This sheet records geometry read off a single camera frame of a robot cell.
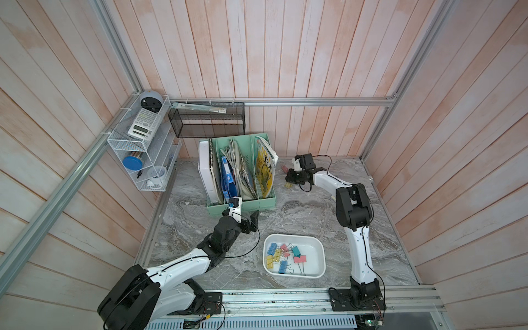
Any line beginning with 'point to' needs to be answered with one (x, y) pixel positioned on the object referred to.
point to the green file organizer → (247, 144)
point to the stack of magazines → (245, 183)
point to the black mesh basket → (195, 124)
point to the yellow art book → (266, 161)
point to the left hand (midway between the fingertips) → (248, 211)
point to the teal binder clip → (295, 251)
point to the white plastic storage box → (311, 245)
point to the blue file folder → (229, 187)
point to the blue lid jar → (133, 163)
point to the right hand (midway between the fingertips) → (284, 175)
